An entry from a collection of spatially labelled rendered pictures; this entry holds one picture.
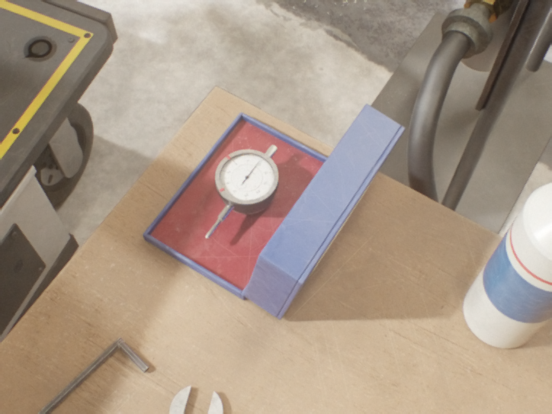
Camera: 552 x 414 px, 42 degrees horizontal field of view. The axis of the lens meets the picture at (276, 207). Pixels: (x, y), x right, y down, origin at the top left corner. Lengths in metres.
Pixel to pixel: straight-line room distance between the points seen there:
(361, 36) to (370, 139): 0.86
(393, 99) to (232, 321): 0.78
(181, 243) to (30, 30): 0.48
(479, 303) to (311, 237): 0.16
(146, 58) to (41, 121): 0.49
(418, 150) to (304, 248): 0.32
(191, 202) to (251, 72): 0.71
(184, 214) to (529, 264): 0.32
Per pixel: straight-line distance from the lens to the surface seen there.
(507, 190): 1.28
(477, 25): 0.86
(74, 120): 1.18
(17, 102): 0.98
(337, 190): 0.55
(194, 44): 1.41
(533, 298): 0.55
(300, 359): 0.62
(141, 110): 1.33
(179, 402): 0.61
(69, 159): 1.18
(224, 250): 0.65
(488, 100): 0.96
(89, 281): 0.67
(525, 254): 0.51
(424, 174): 0.83
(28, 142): 0.94
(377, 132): 0.58
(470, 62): 1.09
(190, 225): 0.67
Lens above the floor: 1.07
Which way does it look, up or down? 62 degrees down
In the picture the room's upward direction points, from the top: straight up
